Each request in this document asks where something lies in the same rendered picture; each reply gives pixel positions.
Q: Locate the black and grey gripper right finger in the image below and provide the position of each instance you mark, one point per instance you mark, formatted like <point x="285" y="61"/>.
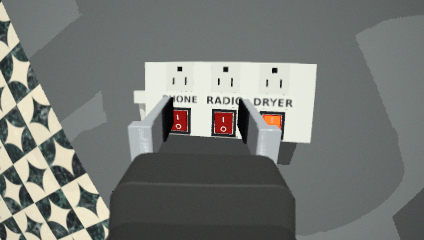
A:
<point x="261" y="138"/>

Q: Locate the white power strip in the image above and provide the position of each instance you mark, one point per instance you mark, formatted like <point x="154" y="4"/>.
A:
<point x="206" y="96"/>

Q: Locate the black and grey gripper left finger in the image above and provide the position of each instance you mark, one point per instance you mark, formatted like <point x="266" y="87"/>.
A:
<point x="147" y="135"/>

